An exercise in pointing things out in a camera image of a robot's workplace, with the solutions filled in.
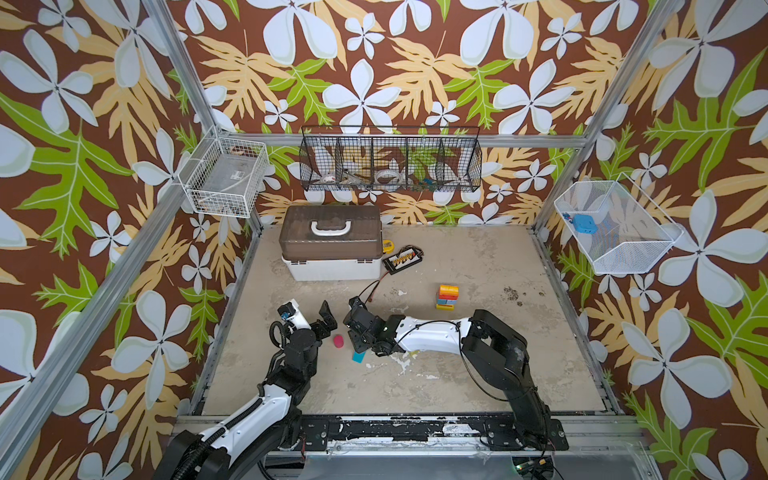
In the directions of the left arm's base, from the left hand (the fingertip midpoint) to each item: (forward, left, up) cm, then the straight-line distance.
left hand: (311, 304), depth 84 cm
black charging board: (+26, -30, -10) cm, 41 cm away
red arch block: (+7, -41, -6) cm, 42 cm away
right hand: (-4, -12, -12) cm, 17 cm away
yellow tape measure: (+31, -23, -10) cm, 40 cm away
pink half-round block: (-6, -7, -11) cm, 15 cm away
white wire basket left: (+31, +26, +21) cm, 46 cm away
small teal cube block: (+7, -40, -9) cm, 42 cm away
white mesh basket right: (+17, -86, +15) cm, 89 cm away
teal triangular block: (-11, -13, -12) cm, 21 cm away
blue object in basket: (+20, -79, +14) cm, 83 cm away
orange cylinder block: (+7, -41, -4) cm, 42 cm away
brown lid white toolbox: (+17, -5, +8) cm, 19 cm away
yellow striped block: (+5, -41, -11) cm, 43 cm away
